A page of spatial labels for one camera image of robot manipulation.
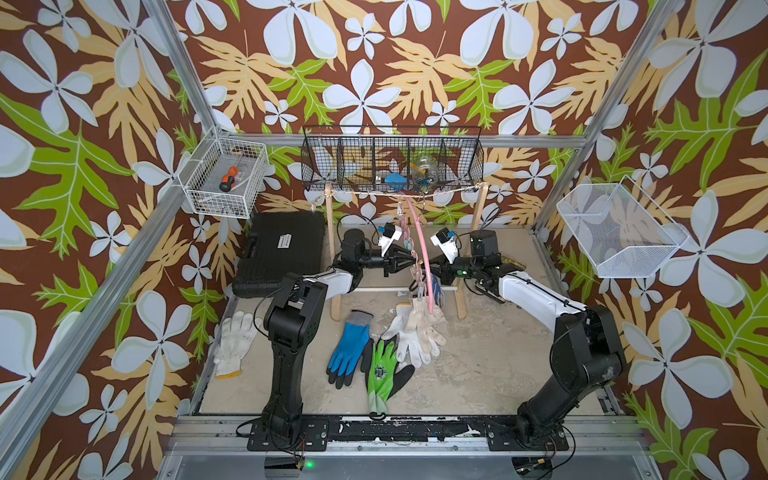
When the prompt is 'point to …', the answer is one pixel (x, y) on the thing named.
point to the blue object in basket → (396, 181)
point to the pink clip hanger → (416, 268)
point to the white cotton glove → (401, 330)
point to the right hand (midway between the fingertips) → (424, 263)
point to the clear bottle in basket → (428, 166)
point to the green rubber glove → (381, 376)
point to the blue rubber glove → (343, 364)
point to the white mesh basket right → (622, 230)
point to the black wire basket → (402, 159)
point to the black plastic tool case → (279, 243)
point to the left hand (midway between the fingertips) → (417, 255)
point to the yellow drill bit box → (513, 262)
